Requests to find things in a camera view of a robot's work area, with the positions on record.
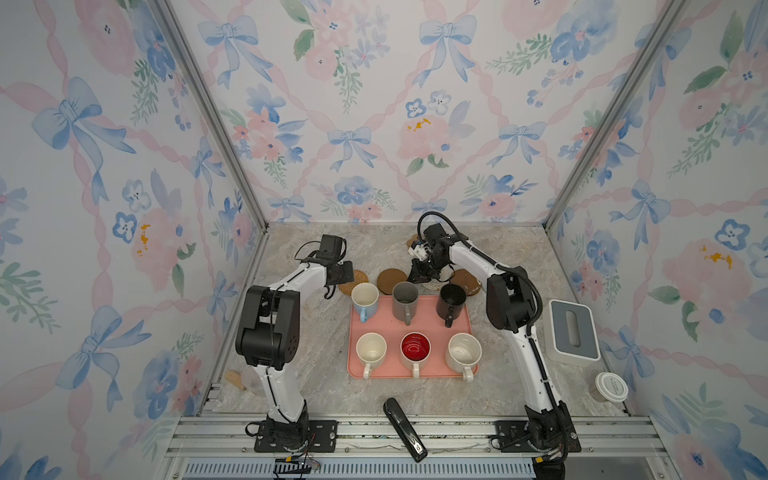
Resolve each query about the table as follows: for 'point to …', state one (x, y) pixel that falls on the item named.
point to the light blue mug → (365, 297)
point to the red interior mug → (415, 350)
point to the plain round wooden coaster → (387, 279)
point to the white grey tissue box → (570, 333)
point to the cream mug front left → (371, 351)
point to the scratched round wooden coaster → (468, 280)
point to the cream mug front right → (463, 351)
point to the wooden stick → (234, 378)
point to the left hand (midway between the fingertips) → (347, 270)
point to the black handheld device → (405, 430)
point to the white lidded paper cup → (612, 387)
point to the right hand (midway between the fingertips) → (408, 279)
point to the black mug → (451, 302)
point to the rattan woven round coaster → (359, 276)
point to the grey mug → (404, 300)
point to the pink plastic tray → (427, 321)
